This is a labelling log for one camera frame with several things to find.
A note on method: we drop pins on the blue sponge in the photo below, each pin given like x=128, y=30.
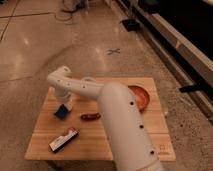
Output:
x=62, y=112

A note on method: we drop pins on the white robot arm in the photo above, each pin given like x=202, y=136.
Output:
x=130, y=143

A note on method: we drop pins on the translucent plastic cup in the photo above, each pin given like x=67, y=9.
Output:
x=88, y=79

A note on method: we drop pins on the brown sausage toy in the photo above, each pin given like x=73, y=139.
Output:
x=90, y=116

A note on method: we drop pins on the orange bowl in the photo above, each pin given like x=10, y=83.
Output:
x=141, y=95

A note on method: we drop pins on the wooden folding table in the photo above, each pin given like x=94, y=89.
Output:
x=92, y=144

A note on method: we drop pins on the black white red box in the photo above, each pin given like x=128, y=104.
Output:
x=57, y=144

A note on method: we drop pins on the black floor plate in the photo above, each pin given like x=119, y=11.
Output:
x=130, y=24

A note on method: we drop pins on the white object with cables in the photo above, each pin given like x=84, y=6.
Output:
x=70, y=5

